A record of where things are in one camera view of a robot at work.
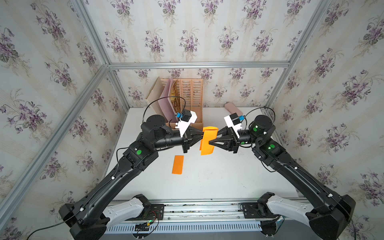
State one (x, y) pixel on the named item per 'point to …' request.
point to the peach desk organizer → (191, 98)
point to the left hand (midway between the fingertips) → (207, 136)
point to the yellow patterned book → (175, 91)
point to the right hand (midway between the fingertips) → (212, 141)
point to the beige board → (154, 94)
